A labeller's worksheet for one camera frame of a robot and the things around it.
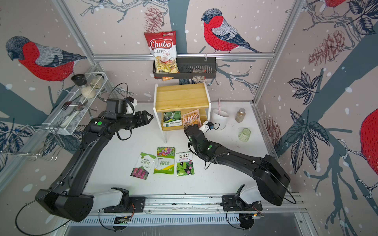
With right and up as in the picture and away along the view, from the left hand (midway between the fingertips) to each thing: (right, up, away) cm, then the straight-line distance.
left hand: (150, 115), depth 73 cm
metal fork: (-41, +6, -2) cm, 41 cm away
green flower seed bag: (+4, -28, +15) cm, 32 cm away
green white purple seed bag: (-8, -31, +14) cm, 35 cm away
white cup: (+39, -1, +17) cm, 42 cm away
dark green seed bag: (+9, -2, +17) cm, 19 cm away
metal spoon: (-35, +4, -1) cm, 35 cm away
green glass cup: (+56, -14, +22) cm, 61 cm away
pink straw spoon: (+40, +5, +28) cm, 49 cm away
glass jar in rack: (-35, +20, +12) cm, 42 cm away
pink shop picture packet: (+21, -2, +13) cm, 25 cm away
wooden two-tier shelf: (+15, +10, +5) cm, 19 cm away
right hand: (+17, -6, +8) cm, 20 cm away
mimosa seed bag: (+16, -30, +15) cm, 37 cm away
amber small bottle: (+55, -1, +30) cm, 63 cm away
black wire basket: (+20, +35, +34) cm, 53 cm away
